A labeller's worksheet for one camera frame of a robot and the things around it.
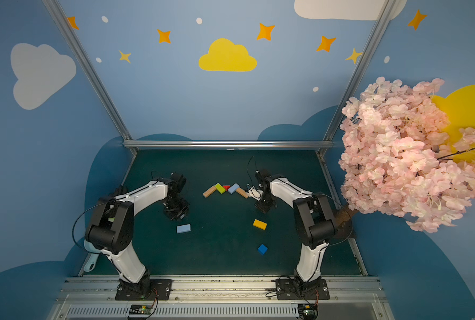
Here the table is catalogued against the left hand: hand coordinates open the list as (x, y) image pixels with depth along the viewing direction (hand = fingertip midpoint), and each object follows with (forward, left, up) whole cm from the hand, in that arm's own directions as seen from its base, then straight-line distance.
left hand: (187, 213), depth 92 cm
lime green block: (+16, -14, -2) cm, 22 cm away
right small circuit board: (-36, -51, -5) cm, 63 cm away
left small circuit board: (-37, +11, -3) cm, 39 cm away
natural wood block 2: (+14, -26, -3) cm, 30 cm away
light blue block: (+16, -21, -2) cm, 27 cm away
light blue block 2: (-7, +1, -3) cm, 7 cm away
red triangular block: (+16, -18, -2) cm, 24 cm away
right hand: (+6, -39, 0) cm, 39 cm away
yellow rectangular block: (-4, -34, -1) cm, 35 cm away
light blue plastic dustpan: (-19, +35, 0) cm, 40 cm away
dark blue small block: (-16, -35, 0) cm, 38 cm away
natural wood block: (+14, -9, -2) cm, 17 cm away
